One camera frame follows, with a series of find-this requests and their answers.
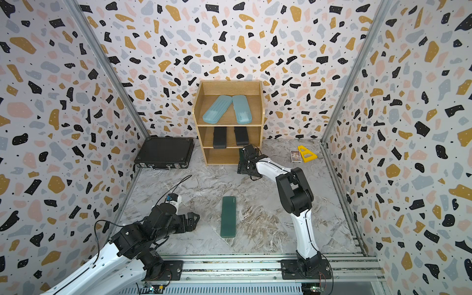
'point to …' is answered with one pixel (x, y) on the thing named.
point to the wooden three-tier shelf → (206, 94)
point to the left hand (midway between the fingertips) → (194, 218)
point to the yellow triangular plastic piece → (306, 152)
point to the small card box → (295, 157)
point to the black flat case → (165, 153)
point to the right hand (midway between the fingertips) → (245, 169)
